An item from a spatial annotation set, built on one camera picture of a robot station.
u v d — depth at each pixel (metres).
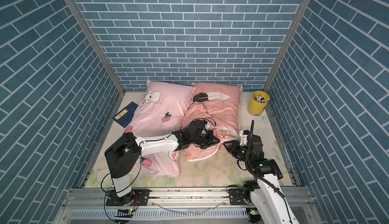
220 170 0.83
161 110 0.96
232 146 0.72
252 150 0.59
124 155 0.49
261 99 1.02
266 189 0.50
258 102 0.98
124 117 1.05
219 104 1.05
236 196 0.74
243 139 0.73
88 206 0.73
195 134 0.68
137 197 0.72
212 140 0.72
